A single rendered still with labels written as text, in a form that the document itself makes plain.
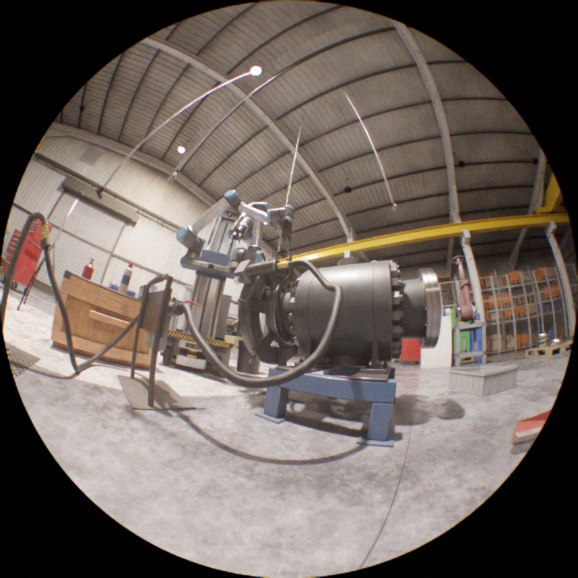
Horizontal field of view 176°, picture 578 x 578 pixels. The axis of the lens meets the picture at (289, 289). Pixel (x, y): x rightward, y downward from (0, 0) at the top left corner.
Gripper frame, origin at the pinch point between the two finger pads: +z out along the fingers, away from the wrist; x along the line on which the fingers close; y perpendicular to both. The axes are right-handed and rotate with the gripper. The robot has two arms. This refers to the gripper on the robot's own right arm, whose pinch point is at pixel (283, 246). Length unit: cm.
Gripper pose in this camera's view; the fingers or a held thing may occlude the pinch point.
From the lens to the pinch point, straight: 134.7
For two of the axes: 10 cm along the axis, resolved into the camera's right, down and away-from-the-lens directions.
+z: -0.7, 9.7, -2.5
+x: -9.5, 0.0, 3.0
